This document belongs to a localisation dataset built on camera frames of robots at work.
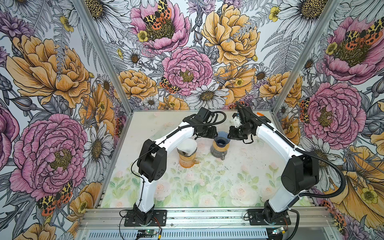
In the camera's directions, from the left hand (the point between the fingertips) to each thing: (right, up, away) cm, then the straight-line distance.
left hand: (213, 138), depth 89 cm
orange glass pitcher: (-15, -15, +3) cm, 21 cm away
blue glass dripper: (+5, -1, +2) cm, 6 cm away
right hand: (+9, -1, -3) cm, 9 cm away
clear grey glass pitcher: (+3, -10, +5) cm, 11 cm away
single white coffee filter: (-15, -4, -5) cm, 16 cm away
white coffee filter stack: (+33, +15, +14) cm, 39 cm away
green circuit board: (-32, -42, -18) cm, 56 cm away
